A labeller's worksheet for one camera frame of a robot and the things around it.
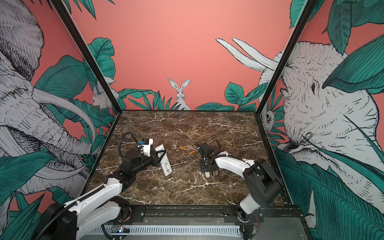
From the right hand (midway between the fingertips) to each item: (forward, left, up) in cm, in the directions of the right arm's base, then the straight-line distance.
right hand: (203, 165), depth 89 cm
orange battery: (+11, +6, -3) cm, 13 cm away
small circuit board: (-32, +40, -1) cm, 51 cm away
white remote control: (-2, +21, +9) cm, 23 cm away
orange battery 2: (+13, +13, -3) cm, 19 cm away
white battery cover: (-4, -3, -3) cm, 6 cm away
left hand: (+3, +21, +15) cm, 26 cm away
